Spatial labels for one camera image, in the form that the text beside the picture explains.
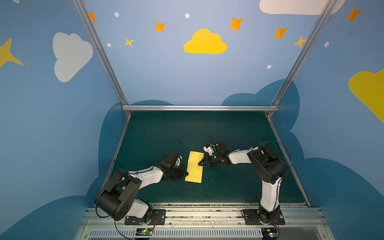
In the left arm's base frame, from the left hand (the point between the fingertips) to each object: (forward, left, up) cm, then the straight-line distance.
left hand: (190, 174), depth 87 cm
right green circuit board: (-28, -39, -3) cm, 49 cm away
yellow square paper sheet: (+3, -3, -3) cm, 5 cm away
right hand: (+7, -6, -2) cm, 9 cm away
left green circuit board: (-28, +22, -3) cm, 36 cm away
